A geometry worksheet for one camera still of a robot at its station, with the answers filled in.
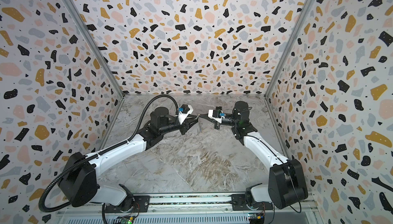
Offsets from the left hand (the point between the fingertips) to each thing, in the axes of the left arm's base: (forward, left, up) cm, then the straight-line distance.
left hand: (199, 115), depth 74 cm
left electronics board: (-38, +33, -28) cm, 58 cm away
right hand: (-1, -1, +3) cm, 3 cm away
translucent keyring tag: (-2, -1, -5) cm, 5 cm away
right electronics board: (-39, -27, -28) cm, 55 cm away
